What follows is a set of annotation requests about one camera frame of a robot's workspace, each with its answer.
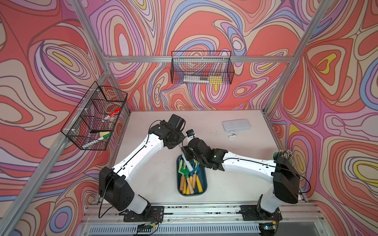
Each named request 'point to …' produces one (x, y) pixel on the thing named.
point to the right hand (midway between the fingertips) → (185, 150)
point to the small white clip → (234, 134)
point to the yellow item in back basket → (215, 79)
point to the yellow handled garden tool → (200, 187)
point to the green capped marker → (102, 138)
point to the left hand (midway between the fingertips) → (183, 138)
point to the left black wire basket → (91, 125)
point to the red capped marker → (115, 112)
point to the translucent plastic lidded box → (236, 125)
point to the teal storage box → (202, 175)
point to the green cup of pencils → (284, 153)
